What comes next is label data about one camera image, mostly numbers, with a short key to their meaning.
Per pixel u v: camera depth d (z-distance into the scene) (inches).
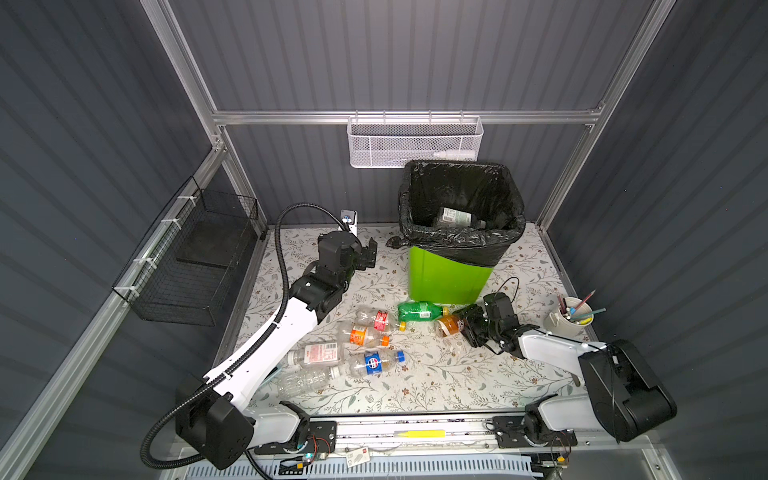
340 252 21.4
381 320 34.9
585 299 34.0
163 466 15.5
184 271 28.8
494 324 27.8
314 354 32.5
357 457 27.7
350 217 24.8
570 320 31.4
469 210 37.8
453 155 34.5
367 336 35.0
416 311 37.4
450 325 34.3
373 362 31.7
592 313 33.0
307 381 30.4
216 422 14.9
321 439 28.5
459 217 37.5
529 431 26.5
